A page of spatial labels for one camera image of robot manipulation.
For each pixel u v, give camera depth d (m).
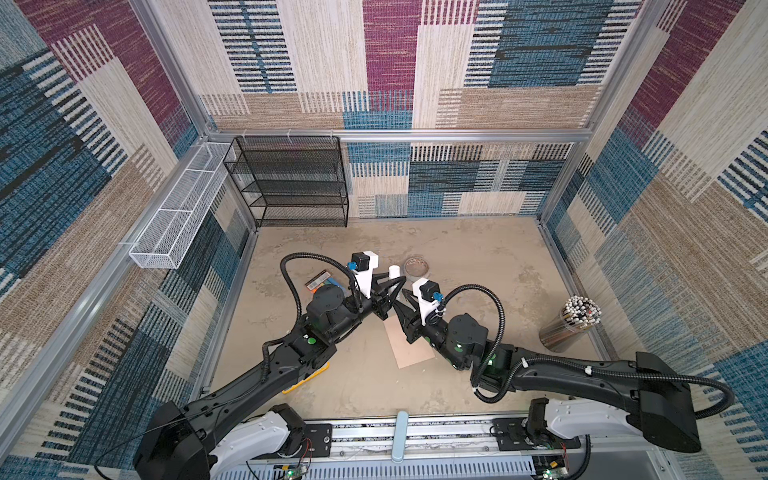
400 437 0.72
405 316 0.65
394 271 0.67
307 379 0.56
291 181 1.11
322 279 1.01
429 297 0.57
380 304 0.61
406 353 0.88
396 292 0.67
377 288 0.62
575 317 0.75
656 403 0.41
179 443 0.39
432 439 0.76
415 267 1.05
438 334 0.60
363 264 0.59
